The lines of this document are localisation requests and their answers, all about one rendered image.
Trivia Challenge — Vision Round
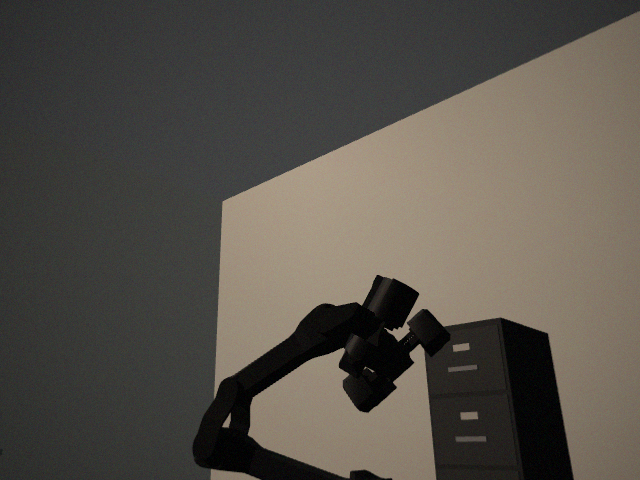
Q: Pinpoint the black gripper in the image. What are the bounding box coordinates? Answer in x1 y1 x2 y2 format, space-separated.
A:
343 309 450 413

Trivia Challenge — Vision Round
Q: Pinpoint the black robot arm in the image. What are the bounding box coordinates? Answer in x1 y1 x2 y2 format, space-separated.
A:
193 275 419 480

